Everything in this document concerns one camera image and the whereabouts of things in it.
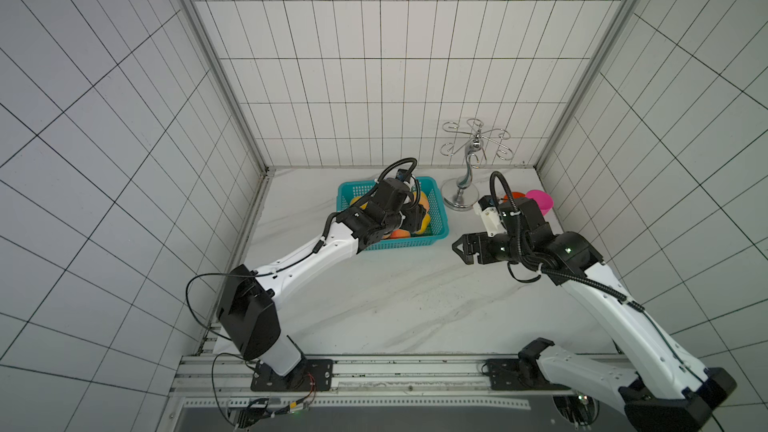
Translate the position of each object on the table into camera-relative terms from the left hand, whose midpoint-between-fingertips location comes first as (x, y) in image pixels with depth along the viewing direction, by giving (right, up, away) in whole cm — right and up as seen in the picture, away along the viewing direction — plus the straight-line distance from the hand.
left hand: (411, 216), depth 80 cm
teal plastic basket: (+9, +7, +23) cm, 25 cm away
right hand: (+13, -5, -7) cm, 15 cm away
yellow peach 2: (+6, -3, +14) cm, 16 cm away
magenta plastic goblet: (+42, +4, +11) cm, 44 cm away
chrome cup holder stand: (+21, +6, +30) cm, 37 cm away
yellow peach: (+6, +3, +23) cm, 24 cm away
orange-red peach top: (-3, -7, +13) cm, 15 cm away
